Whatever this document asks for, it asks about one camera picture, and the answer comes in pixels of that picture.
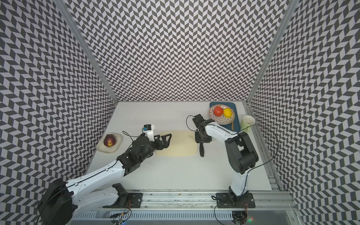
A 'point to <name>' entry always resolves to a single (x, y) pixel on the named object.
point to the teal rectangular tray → (236, 125)
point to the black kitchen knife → (201, 149)
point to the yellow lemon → (227, 112)
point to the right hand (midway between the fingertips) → (202, 142)
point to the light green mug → (246, 123)
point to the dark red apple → (109, 140)
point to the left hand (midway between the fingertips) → (166, 136)
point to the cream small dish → (101, 146)
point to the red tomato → (218, 111)
